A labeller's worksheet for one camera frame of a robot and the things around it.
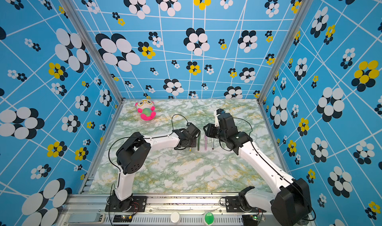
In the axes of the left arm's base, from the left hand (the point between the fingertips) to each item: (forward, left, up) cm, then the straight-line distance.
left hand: (194, 141), depth 96 cm
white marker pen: (-4, -12, -1) cm, 13 cm away
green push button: (-42, -7, +10) cm, 43 cm away
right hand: (-2, -7, +19) cm, 20 cm away
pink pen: (0, -7, 0) cm, 7 cm away
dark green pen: (0, -3, -1) cm, 3 cm away
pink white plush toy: (+24, +35, +7) cm, 43 cm away
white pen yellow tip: (-6, +3, 0) cm, 6 cm away
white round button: (-41, +8, +7) cm, 42 cm away
